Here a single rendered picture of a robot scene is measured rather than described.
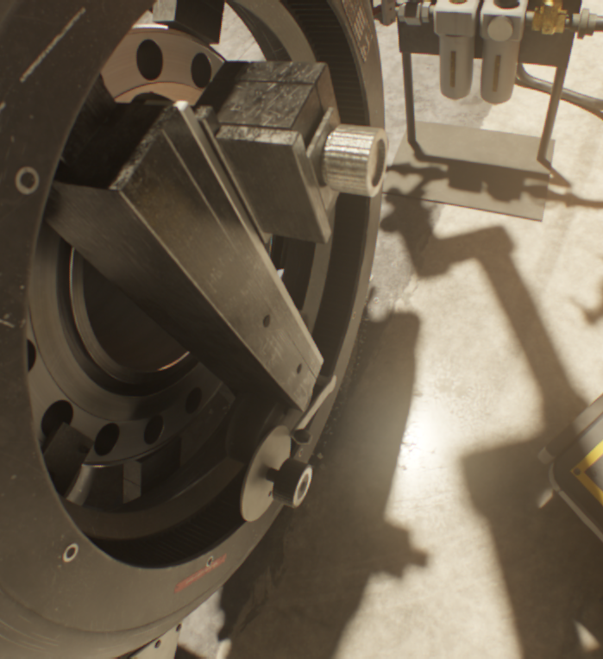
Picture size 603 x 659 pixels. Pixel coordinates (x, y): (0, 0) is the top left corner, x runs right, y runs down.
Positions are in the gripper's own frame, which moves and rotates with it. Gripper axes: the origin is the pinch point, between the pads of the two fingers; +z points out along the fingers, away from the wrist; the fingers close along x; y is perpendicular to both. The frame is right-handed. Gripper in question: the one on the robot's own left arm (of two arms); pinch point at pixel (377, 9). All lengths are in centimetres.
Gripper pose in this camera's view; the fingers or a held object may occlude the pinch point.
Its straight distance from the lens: 107.6
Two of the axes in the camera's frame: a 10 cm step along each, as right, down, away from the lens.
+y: 7.5, -6.3, 1.8
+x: -6.2, -6.1, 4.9
